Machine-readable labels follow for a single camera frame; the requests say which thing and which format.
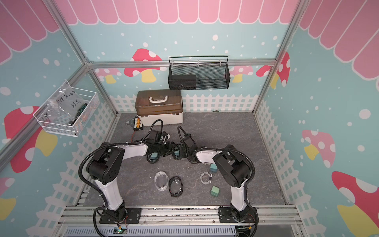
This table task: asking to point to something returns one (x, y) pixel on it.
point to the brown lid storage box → (155, 107)
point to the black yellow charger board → (137, 125)
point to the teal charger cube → (213, 167)
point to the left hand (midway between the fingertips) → (177, 152)
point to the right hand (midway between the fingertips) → (181, 151)
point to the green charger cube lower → (215, 191)
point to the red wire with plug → (132, 136)
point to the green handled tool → (80, 111)
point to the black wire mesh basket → (199, 72)
